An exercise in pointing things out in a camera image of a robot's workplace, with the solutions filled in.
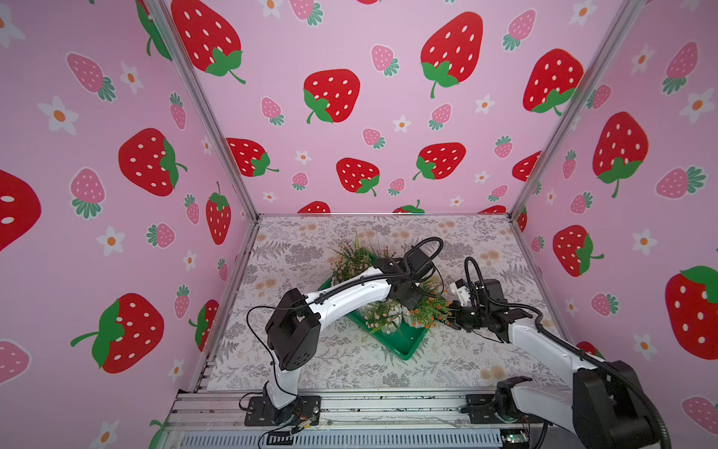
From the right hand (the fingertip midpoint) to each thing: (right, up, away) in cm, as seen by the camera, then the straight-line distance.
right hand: (431, 319), depth 83 cm
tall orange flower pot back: (-2, +6, -10) cm, 12 cm away
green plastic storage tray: (-9, -7, -1) cm, 11 cm away
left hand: (-5, +7, +1) cm, 9 cm away
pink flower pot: (-26, +17, +10) cm, 32 cm away
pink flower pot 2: (-15, +2, -5) cm, 16 cm away
